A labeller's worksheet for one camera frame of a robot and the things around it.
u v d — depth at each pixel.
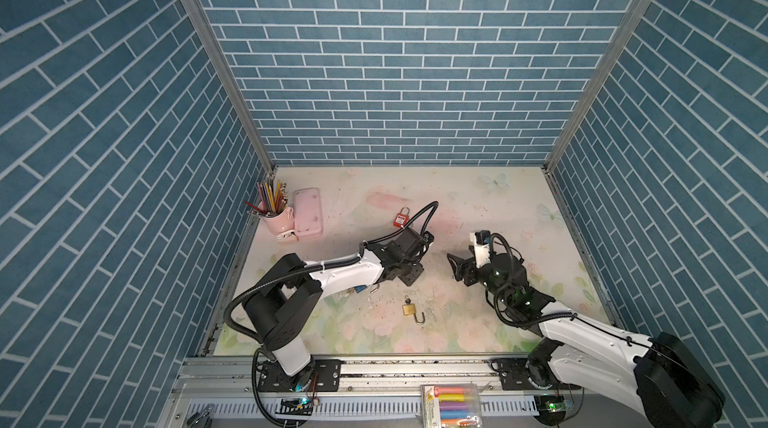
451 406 0.68
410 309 0.85
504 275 0.61
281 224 0.96
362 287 0.89
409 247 0.68
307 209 1.05
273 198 0.96
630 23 0.82
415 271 0.79
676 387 0.41
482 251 0.73
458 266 0.74
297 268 0.47
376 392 0.72
